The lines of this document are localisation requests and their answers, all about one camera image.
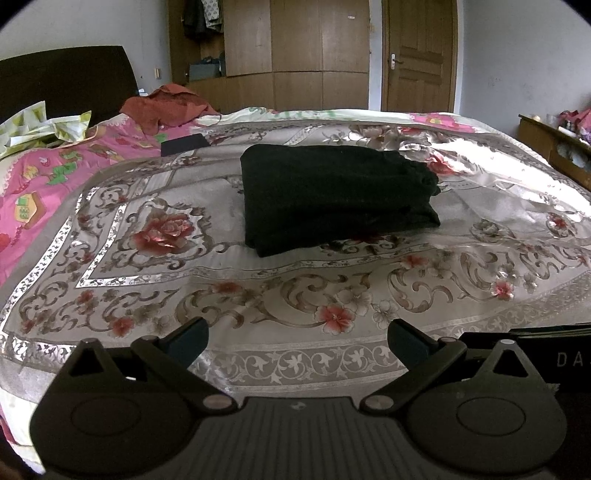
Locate black rectangular case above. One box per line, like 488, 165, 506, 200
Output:
160, 134, 209, 157

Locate hanging clothes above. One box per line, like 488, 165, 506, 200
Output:
182, 0, 225, 40

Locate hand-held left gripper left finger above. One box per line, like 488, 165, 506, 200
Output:
59, 316, 239, 414

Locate black pants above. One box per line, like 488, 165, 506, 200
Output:
240, 144, 441, 258

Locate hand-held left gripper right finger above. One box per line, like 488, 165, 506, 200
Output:
359, 318, 537, 414

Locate pink cloth bundle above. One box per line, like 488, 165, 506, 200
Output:
556, 108, 591, 139

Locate grey bag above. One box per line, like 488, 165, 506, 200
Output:
188, 58, 226, 83

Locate dark wooden headboard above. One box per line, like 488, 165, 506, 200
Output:
0, 45, 139, 125

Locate pink patterned quilt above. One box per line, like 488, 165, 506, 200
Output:
0, 108, 467, 462

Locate wooden side table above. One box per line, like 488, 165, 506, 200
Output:
518, 114, 591, 192

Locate red-orange cloth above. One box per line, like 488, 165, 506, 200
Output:
121, 83, 220, 134

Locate wooden wardrobe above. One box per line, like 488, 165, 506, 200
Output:
167, 0, 371, 114

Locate wooden door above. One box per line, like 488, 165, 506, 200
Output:
381, 0, 459, 114

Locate green and white patterned cloth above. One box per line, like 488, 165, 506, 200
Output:
0, 100, 93, 160

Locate grey floral bedspread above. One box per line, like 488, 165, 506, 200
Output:
0, 117, 591, 407

